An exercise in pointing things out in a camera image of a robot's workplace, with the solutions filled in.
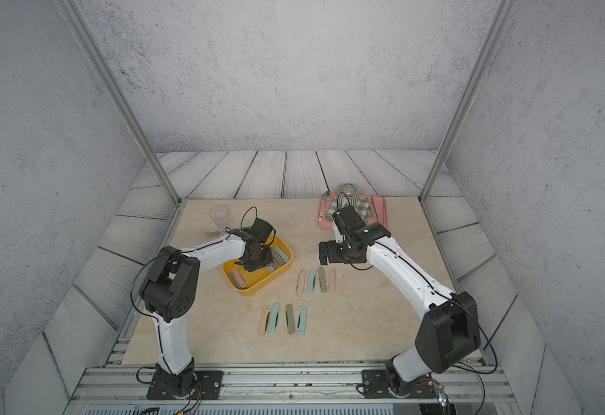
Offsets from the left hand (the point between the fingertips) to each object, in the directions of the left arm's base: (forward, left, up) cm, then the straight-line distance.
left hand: (272, 264), depth 97 cm
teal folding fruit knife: (-21, -2, -2) cm, 21 cm away
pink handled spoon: (+35, -22, 0) cm, 42 cm away
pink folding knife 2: (-21, +1, -1) cm, 21 cm away
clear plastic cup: (+23, +23, +3) cm, 33 cm away
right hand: (-7, -22, +15) cm, 27 cm away
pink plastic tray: (+20, -23, -1) cm, 30 cm away
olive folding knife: (-9, -19, -2) cm, 21 cm away
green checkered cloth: (+32, -40, -3) cm, 51 cm away
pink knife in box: (-5, +12, -1) cm, 13 cm away
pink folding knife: (-6, -22, -2) cm, 23 cm away
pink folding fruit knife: (-7, -11, -1) cm, 13 cm away
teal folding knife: (-21, -11, -1) cm, 24 cm away
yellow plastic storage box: (-7, +4, +2) cm, 9 cm away
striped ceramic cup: (+34, -32, +2) cm, 47 cm away
